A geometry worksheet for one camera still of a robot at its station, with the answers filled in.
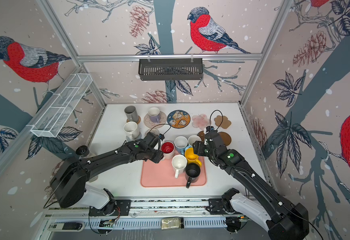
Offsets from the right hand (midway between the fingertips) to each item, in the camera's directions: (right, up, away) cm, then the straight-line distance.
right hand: (197, 144), depth 79 cm
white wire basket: (-73, +11, -8) cm, 74 cm away
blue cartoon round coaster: (-10, +13, +32) cm, 36 cm away
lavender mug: (-29, +17, +31) cm, 46 cm away
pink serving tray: (+3, -21, +3) cm, 22 cm away
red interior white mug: (-17, -5, +12) cm, 21 cm away
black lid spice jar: (-65, -5, +4) cm, 65 cm away
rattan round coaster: (-40, +11, +31) cm, 52 cm away
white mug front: (-43, +5, +25) cm, 50 cm away
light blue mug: (-9, -2, +13) cm, 16 cm away
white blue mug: (-1, +1, +10) cm, 10 cm away
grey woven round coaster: (-43, +1, +17) cm, 46 cm away
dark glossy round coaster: (+6, +2, +22) cm, 23 cm away
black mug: (-2, -17, +4) cm, 17 cm away
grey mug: (-43, +17, +22) cm, 51 cm away
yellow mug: (-3, -10, +11) cm, 15 cm away
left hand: (-19, -6, +6) cm, 21 cm away
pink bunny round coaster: (-31, +9, +29) cm, 44 cm away
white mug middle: (-10, -13, +7) cm, 17 cm away
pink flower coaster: (+7, +11, +32) cm, 35 cm away
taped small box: (-13, -33, -13) cm, 38 cm away
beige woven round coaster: (-27, +4, +25) cm, 37 cm away
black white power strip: (-58, -34, -14) cm, 69 cm away
